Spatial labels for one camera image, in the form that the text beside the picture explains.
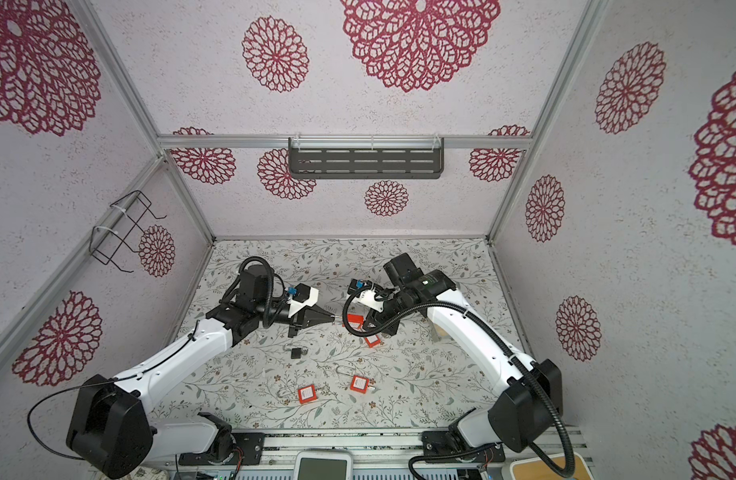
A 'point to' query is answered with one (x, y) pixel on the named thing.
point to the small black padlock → (297, 352)
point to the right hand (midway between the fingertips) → (370, 314)
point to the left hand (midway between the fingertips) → (331, 319)
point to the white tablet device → (323, 464)
